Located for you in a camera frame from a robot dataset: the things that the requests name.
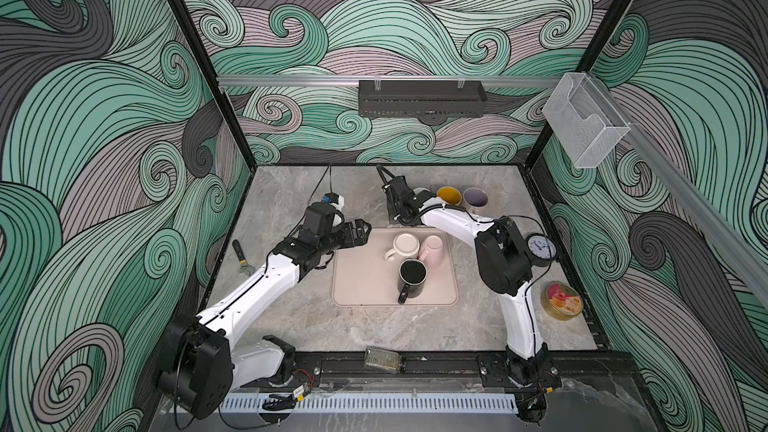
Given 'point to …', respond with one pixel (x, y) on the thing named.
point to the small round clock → (541, 249)
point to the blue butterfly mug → (450, 194)
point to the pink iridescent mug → (475, 199)
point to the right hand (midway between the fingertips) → (399, 211)
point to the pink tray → (361, 276)
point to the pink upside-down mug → (432, 251)
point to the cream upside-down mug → (406, 245)
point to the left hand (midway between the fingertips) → (360, 226)
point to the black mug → (412, 275)
